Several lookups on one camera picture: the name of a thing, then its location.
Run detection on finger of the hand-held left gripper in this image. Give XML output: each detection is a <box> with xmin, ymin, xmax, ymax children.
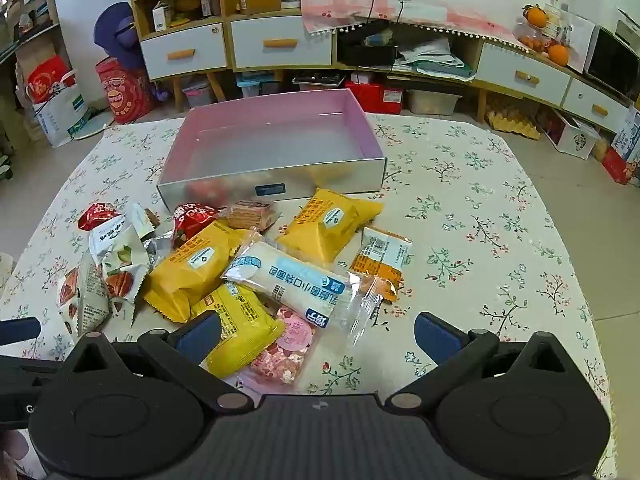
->
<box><xmin>0</xmin><ymin>355</ymin><xmax>66</xmax><ymax>432</ymax></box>
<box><xmin>0</xmin><ymin>317</ymin><xmax>42</xmax><ymax>345</ymax></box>

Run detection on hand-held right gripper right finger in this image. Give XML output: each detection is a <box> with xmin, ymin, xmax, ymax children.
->
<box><xmin>385</xmin><ymin>311</ymin><xmax>576</xmax><ymax>409</ymax></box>

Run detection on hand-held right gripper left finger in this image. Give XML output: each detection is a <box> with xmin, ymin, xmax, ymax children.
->
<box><xmin>62</xmin><ymin>310</ymin><xmax>253</xmax><ymax>409</ymax></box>

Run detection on yellow puffy snack packet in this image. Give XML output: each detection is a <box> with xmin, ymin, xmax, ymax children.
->
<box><xmin>276</xmin><ymin>188</ymin><xmax>385</xmax><ymax>267</ymax></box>
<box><xmin>142</xmin><ymin>220</ymin><xmax>252</xmax><ymax>324</ymax></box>

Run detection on pink heart candy packet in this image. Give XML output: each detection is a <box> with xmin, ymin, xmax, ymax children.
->
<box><xmin>249</xmin><ymin>307</ymin><xmax>317</xmax><ymax>387</ymax></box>

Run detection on silver snack packet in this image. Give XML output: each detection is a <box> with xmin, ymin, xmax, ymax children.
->
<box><xmin>142</xmin><ymin>235</ymin><xmax>174</xmax><ymax>263</ymax></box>

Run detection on orange snack packet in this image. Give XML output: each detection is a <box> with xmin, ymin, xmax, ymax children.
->
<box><xmin>349</xmin><ymin>227</ymin><xmax>414</xmax><ymax>304</ymax></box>

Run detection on white bread packet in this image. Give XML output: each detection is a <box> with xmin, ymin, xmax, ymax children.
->
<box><xmin>221</xmin><ymin>241</ymin><xmax>383</xmax><ymax>347</ymax></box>

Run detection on red snack packet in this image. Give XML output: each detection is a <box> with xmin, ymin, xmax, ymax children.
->
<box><xmin>77</xmin><ymin>202</ymin><xmax>124</xmax><ymax>232</ymax></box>
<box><xmin>172</xmin><ymin>203</ymin><xmax>223</xmax><ymax>249</ymax></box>

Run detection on clear cracker packet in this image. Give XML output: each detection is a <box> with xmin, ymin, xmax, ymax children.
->
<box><xmin>227</xmin><ymin>200</ymin><xmax>279</xmax><ymax>232</ymax></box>

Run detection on pink and silver box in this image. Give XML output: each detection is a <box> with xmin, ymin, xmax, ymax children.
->
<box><xmin>156</xmin><ymin>88</ymin><xmax>388</xmax><ymax>209</ymax></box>

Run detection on person's left hand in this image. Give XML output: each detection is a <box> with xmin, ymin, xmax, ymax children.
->
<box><xmin>0</xmin><ymin>430</ymin><xmax>41</xmax><ymax>480</ymax></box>

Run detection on round white base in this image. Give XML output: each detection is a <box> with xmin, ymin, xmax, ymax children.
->
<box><xmin>69</xmin><ymin>110</ymin><xmax>116</xmax><ymax>141</ymax></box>

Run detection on white shopping bag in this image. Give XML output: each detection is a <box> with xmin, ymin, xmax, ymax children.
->
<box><xmin>30</xmin><ymin>82</ymin><xmax>94</xmax><ymax>149</ymax></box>

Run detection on egg carton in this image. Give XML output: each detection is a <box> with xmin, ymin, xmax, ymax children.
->
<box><xmin>485</xmin><ymin>95</ymin><xmax>544</xmax><ymax>140</ymax></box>

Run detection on clear plastic storage box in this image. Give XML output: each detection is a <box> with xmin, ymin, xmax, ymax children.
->
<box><xmin>405</xmin><ymin>89</ymin><xmax>464</xmax><ymax>116</ymax></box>

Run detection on white printed box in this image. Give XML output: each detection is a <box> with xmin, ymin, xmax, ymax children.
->
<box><xmin>537</xmin><ymin>107</ymin><xmax>601</xmax><ymax>161</ymax></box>

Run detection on small clear storage box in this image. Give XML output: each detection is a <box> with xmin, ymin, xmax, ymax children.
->
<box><xmin>182</xmin><ymin>77</ymin><xmax>214</xmax><ymax>109</ymax></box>

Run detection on red box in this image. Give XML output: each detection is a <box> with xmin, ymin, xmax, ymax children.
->
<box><xmin>345</xmin><ymin>80</ymin><xmax>405</xmax><ymax>115</ymax></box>

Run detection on red gift bag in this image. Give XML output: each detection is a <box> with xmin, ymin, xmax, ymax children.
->
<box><xmin>26</xmin><ymin>55</ymin><xmax>77</xmax><ymax>107</ymax></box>

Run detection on red patterned bag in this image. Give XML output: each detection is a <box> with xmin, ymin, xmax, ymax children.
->
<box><xmin>95</xmin><ymin>57</ymin><xmax>156</xmax><ymax>125</ymax></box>

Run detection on blue storage box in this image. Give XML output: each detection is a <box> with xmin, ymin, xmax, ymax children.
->
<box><xmin>236</xmin><ymin>72</ymin><xmax>281</xmax><ymax>100</ymax></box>

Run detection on white drawer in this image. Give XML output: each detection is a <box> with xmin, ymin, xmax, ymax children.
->
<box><xmin>475</xmin><ymin>42</ymin><xmax>571</xmax><ymax>106</ymax></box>
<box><xmin>562</xmin><ymin>77</ymin><xmax>630</xmax><ymax>134</ymax></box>
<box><xmin>140</xmin><ymin>22</ymin><xmax>229</xmax><ymax>81</ymax></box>
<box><xmin>230</xmin><ymin>15</ymin><xmax>334</xmax><ymax>70</ymax></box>

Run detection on pile of folded cloths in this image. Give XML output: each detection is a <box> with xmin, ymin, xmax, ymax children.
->
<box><xmin>392</xmin><ymin>39</ymin><xmax>477</xmax><ymax>82</ymax></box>

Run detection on low wooden cabinet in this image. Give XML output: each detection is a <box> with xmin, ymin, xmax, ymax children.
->
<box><xmin>332</xmin><ymin>22</ymin><xmax>632</xmax><ymax>135</ymax></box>

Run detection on black box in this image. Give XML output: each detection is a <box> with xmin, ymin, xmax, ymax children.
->
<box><xmin>337</xmin><ymin>22</ymin><xmax>399</xmax><ymax>67</ymax></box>

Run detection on bag of small oranges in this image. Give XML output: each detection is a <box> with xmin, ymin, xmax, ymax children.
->
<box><xmin>517</xmin><ymin>27</ymin><xmax>549</xmax><ymax>54</ymax></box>

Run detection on purple plush toy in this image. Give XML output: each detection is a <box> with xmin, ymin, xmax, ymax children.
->
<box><xmin>93</xmin><ymin>1</ymin><xmax>146</xmax><ymax>72</ymax></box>

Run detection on small white box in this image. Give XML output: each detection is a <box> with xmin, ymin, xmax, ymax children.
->
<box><xmin>151</xmin><ymin>0</ymin><xmax>174</xmax><ymax>31</ymax></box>

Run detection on microwave oven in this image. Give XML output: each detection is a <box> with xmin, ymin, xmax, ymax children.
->
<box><xmin>585</xmin><ymin>22</ymin><xmax>640</xmax><ymax>100</ymax></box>

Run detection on pink cloth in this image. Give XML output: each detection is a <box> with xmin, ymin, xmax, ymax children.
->
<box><xmin>300</xmin><ymin>0</ymin><xmax>531</xmax><ymax>54</ymax></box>

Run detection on white paper bag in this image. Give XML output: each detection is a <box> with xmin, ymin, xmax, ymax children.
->
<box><xmin>550</xmin><ymin>4</ymin><xmax>597</xmax><ymax>74</ymax></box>

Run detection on yellow bag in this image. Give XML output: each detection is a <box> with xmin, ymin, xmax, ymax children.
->
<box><xmin>172</xmin><ymin>0</ymin><xmax>201</xmax><ymax>26</ymax></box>

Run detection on tall wooden shelf cabinet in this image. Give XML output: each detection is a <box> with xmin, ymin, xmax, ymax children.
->
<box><xmin>125</xmin><ymin>0</ymin><xmax>337</xmax><ymax>113</ymax></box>

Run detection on cardboard box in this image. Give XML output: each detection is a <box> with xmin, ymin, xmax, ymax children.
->
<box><xmin>239</xmin><ymin>0</ymin><xmax>282</xmax><ymax>16</ymax></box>

